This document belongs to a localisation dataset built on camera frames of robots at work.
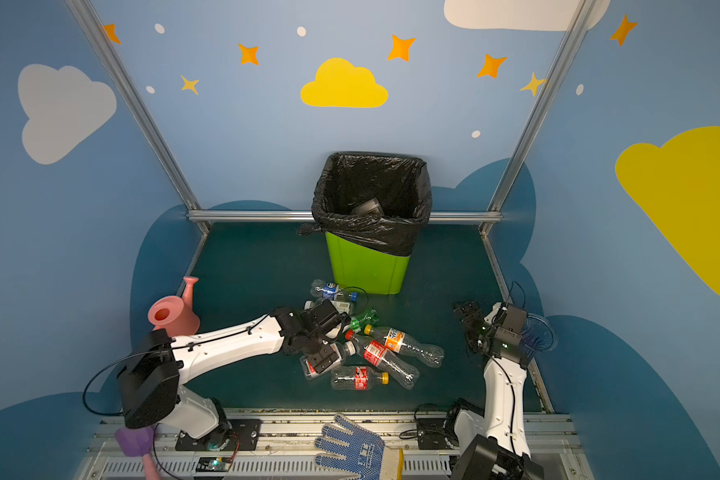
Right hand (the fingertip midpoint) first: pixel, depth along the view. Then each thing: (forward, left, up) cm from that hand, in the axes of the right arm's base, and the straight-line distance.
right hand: (463, 311), depth 83 cm
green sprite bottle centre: (+1, +27, -8) cm, 28 cm away
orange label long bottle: (-7, +18, -8) cm, 21 cm away
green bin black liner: (+11, +27, +9) cm, 30 cm away
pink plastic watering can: (-5, +83, -1) cm, 83 cm away
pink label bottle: (-15, +44, -11) cm, 47 cm away
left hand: (-11, +38, -6) cm, 40 cm away
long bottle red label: (-12, +22, -7) cm, 26 cm away
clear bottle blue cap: (+10, +41, -8) cm, 43 cm away
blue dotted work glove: (-35, +25, -12) cm, 45 cm away
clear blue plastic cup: (-9, -16, +4) cm, 19 cm away
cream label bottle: (+34, +29, +7) cm, 45 cm away
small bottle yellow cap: (-18, +29, -7) cm, 35 cm away
